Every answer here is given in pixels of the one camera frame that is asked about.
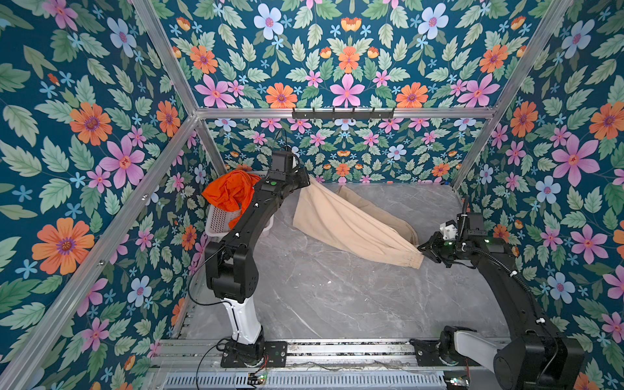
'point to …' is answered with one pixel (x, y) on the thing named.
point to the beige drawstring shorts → (341, 217)
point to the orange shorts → (232, 188)
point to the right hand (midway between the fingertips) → (419, 246)
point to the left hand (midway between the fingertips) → (309, 166)
